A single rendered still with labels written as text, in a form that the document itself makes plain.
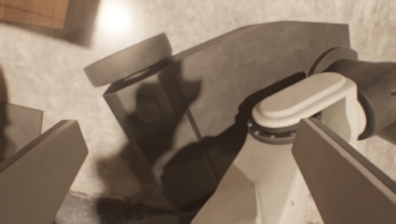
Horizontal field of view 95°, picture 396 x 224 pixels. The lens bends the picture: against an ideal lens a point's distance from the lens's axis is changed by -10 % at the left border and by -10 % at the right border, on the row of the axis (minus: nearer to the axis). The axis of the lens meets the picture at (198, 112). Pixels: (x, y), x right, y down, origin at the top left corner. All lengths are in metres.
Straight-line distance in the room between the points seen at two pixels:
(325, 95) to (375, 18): 0.69
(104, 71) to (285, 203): 0.36
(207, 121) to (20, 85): 0.50
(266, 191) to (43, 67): 0.59
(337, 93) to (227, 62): 0.22
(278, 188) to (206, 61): 0.28
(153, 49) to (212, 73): 0.14
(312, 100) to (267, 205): 0.20
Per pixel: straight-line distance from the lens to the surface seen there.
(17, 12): 0.39
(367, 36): 1.05
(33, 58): 0.65
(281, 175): 0.32
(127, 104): 0.39
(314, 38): 0.59
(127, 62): 0.39
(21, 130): 0.71
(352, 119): 0.47
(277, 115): 0.37
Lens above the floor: 0.59
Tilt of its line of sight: 66 degrees down
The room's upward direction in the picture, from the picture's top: 141 degrees clockwise
